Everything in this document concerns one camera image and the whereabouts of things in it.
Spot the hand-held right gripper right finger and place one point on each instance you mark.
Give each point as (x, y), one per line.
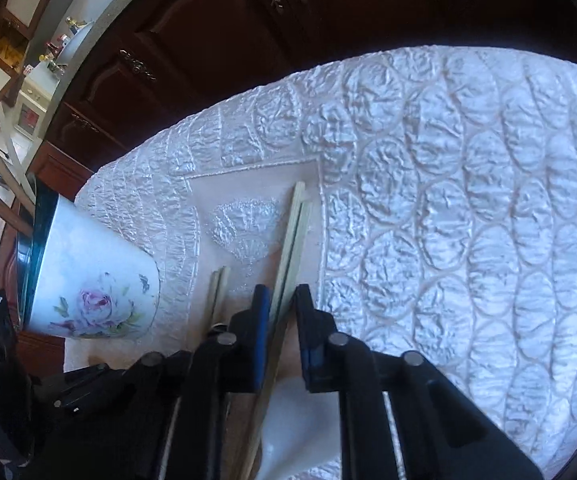
(302, 330)

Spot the white quilted tablecloth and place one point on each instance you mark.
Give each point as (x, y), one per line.
(443, 210)

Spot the brown wooden base cabinet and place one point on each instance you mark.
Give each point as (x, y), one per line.
(218, 35)

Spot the floral utensil holder teal rim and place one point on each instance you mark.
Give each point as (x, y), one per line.
(98, 280)

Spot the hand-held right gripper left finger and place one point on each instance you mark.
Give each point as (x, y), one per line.
(261, 320)

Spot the grey stone countertop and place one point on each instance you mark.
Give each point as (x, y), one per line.
(93, 30)

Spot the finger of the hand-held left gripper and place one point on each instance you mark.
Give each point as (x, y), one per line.
(68, 395)

